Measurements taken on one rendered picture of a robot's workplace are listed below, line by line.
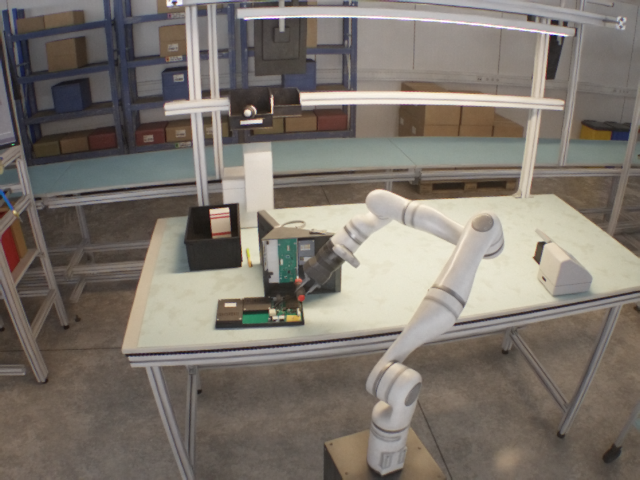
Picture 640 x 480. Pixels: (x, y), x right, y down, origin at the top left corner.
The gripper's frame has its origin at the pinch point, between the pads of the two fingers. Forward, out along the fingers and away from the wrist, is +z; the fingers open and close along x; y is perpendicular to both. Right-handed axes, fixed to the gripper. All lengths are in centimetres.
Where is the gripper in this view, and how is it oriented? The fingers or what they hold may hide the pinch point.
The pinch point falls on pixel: (298, 295)
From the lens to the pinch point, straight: 140.8
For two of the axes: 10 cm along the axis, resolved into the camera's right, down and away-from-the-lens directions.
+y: -1.4, -4.6, 8.8
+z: -6.8, 6.9, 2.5
